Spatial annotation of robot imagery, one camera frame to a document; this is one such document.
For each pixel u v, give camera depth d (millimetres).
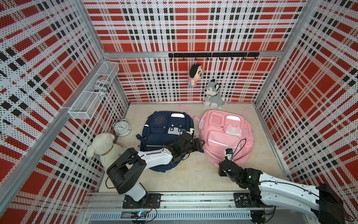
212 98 1110
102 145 763
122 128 1007
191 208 734
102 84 740
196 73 906
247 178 577
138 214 694
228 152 728
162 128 998
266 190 530
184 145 684
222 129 982
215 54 891
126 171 442
